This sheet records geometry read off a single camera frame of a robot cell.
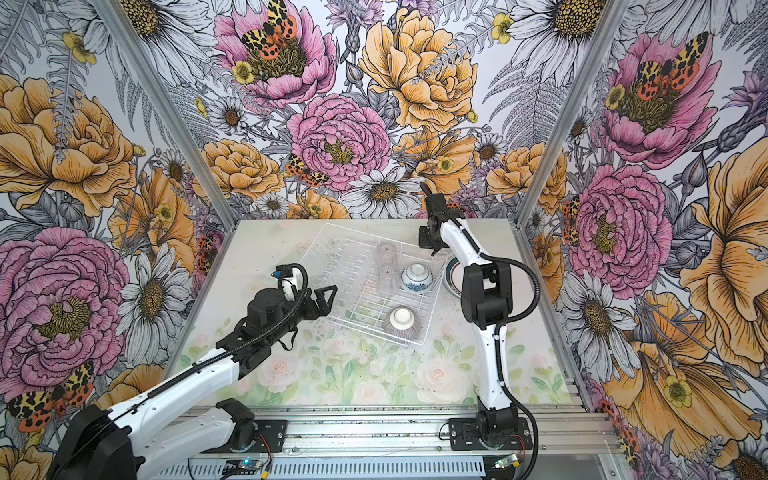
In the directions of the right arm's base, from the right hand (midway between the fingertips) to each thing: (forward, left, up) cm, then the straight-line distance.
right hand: (429, 249), depth 102 cm
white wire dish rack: (0, +28, -4) cm, 28 cm away
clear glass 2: (-12, +14, +1) cm, 18 cm away
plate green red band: (-8, -8, -5) cm, 12 cm away
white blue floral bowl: (-10, +5, -2) cm, 12 cm away
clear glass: (-3, +15, +2) cm, 15 cm away
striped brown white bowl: (-25, +10, -2) cm, 27 cm away
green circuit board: (-58, +48, -9) cm, 76 cm away
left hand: (-22, +31, +8) cm, 39 cm away
